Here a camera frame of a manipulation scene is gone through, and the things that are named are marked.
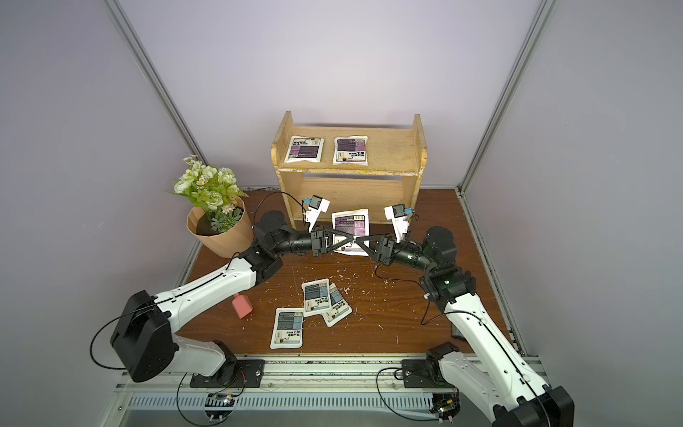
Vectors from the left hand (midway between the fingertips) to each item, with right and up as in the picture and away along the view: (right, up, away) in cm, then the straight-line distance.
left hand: (351, 243), depth 63 cm
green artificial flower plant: (-44, +15, +20) cm, 51 cm away
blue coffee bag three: (-20, -29, +17) cm, 39 cm away
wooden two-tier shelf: (+18, +23, +53) cm, 61 cm away
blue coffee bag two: (-4, -24, +21) cm, 32 cm away
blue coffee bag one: (-11, -21, +23) cm, 33 cm away
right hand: (+3, +2, 0) cm, 3 cm away
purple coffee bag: (+1, +5, +2) cm, 5 cm away
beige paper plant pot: (-41, -3, +24) cm, 48 cm away
